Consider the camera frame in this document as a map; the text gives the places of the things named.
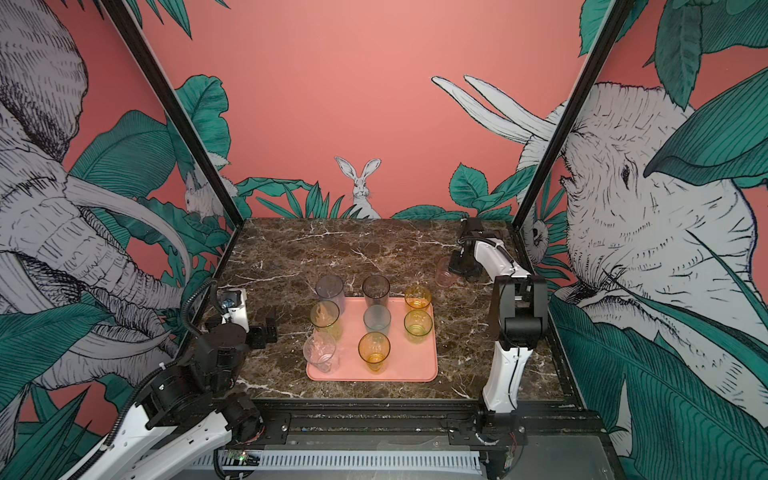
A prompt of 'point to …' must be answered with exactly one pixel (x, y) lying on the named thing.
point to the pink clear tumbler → (443, 277)
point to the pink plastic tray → (406, 362)
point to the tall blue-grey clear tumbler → (331, 288)
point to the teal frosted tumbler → (377, 318)
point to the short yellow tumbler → (418, 297)
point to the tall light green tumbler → (325, 317)
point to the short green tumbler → (417, 323)
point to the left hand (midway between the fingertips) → (255, 306)
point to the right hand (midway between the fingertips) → (454, 265)
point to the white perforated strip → (352, 461)
